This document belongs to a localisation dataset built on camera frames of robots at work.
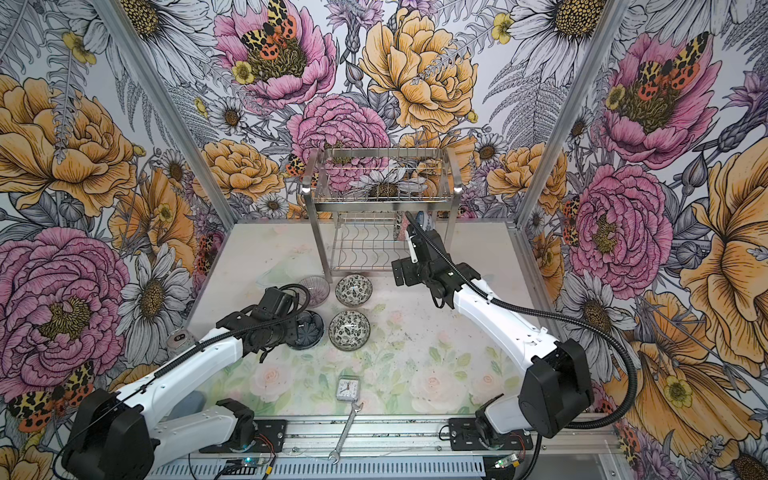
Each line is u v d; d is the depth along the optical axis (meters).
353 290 1.00
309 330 0.90
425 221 1.05
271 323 0.60
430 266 0.61
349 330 0.90
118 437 0.39
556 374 0.43
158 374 0.46
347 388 0.79
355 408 0.79
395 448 0.74
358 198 1.19
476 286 0.52
